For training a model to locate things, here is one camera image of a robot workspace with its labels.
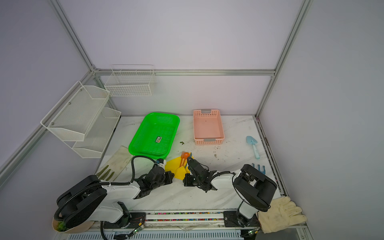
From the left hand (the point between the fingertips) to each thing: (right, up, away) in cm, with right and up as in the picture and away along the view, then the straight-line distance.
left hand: (174, 175), depth 88 cm
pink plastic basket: (+23, +30, +28) cm, 46 cm away
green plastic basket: (-17, +23, +20) cm, 35 cm away
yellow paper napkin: (-1, +5, +6) cm, 7 cm away
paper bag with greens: (-45, -14, -25) cm, 53 cm away
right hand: (+5, -3, -3) cm, 6 cm away
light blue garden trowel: (+52, +20, +16) cm, 58 cm away
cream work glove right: (+57, -15, -13) cm, 61 cm away
